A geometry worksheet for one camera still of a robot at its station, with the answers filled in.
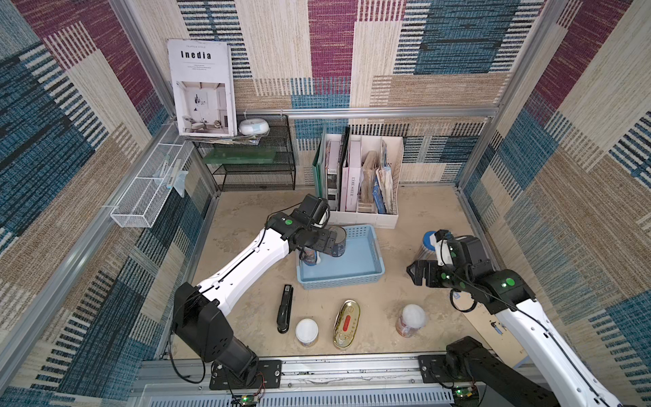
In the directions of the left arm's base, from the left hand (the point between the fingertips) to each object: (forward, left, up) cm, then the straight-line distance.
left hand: (318, 235), depth 82 cm
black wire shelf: (+43, +18, -13) cm, 48 cm away
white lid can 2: (-25, +3, -12) cm, 28 cm away
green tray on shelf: (+32, +31, +8) cm, 45 cm away
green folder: (+20, -1, +10) cm, 22 cm away
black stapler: (-19, +11, -16) cm, 27 cm away
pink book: (+23, -12, +2) cm, 26 cm away
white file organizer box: (+23, -16, +2) cm, 28 cm away
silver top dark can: (+3, -7, -13) cm, 15 cm away
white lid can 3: (-24, -26, -8) cm, 36 cm away
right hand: (-11, -30, 0) cm, 32 cm away
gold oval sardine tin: (-22, -8, -16) cm, 28 cm away
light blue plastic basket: (+2, -16, -20) cm, 26 cm away
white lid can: (-1, +4, -11) cm, 12 cm away
